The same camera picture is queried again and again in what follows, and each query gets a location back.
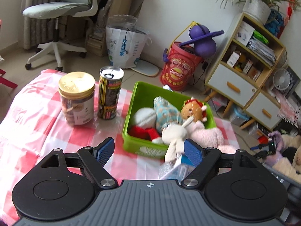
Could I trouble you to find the pink plush toy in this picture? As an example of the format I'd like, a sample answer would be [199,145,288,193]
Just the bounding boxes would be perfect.
[186,120,238,153]

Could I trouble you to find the white bunny plush toy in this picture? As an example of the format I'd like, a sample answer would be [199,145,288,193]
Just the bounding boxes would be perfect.
[162,116,194,163]

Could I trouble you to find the teal patterned plush toy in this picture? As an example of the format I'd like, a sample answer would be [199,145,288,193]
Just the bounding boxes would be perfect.
[154,96,183,133]

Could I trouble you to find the santa claus plush toy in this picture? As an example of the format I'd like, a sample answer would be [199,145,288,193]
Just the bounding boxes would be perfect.
[128,108,163,144]

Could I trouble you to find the blue white milk carton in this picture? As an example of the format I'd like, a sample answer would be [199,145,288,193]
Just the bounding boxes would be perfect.
[158,155,195,184]

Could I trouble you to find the clear storage box blue lid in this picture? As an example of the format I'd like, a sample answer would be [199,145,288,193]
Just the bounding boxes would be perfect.
[229,105,250,126]

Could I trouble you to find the red white checkered tablecloth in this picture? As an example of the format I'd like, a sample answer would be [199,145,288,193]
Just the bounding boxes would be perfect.
[0,68,240,226]

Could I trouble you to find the cookie jar gold lid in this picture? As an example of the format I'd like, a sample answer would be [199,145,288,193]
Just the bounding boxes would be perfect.
[58,71,95,126]

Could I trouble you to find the green plastic bin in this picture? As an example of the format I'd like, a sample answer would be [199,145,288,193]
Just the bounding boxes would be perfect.
[122,82,216,161]

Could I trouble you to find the black yellow drink can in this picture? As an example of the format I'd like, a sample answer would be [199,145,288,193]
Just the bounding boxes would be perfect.
[98,66,124,120]

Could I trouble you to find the wooden shelf cabinet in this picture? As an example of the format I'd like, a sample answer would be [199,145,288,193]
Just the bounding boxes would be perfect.
[205,13,285,130]

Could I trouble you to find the red chips bucket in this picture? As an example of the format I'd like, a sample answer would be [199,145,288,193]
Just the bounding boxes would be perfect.
[160,41,204,91]

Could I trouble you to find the white round scale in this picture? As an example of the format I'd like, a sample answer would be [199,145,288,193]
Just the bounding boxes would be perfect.
[131,59,159,77]

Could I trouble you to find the white desk fan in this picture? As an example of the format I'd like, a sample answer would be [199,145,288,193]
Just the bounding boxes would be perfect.
[273,68,291,91]

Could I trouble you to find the purple hopper ball toy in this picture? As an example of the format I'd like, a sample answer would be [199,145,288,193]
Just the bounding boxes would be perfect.
[179,23,224,58]

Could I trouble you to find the white paper shopping bag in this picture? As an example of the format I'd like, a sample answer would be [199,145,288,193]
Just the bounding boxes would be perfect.
[106,15,150,69]

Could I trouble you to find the red plastic chair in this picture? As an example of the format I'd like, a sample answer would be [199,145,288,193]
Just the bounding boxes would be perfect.
[0,69,18,89]

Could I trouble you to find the white office chair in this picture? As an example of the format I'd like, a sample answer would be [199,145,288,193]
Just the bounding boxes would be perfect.
[22,0,98,71]

